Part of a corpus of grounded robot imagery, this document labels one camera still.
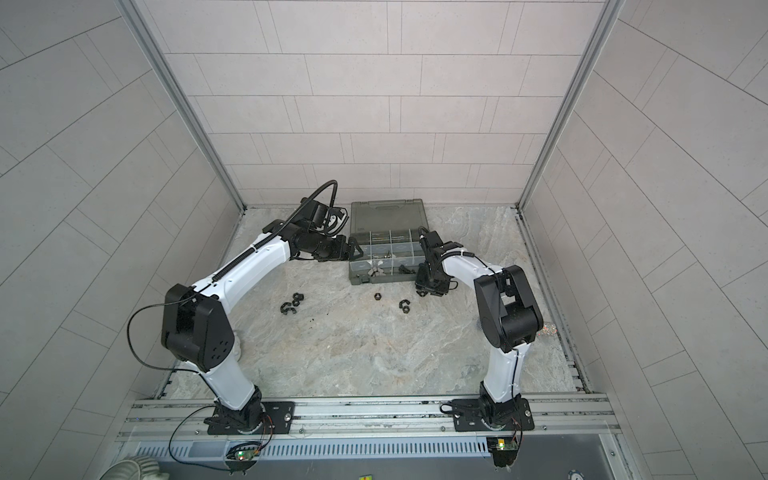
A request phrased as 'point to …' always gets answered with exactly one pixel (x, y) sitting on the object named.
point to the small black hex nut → (406, 309)
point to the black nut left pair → (297, 298)
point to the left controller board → (242, 457)
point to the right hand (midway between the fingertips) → (420, 288)
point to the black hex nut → (377, 296)
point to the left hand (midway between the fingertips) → (361, 249)
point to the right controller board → (503, 449)
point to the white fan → (133, 468)
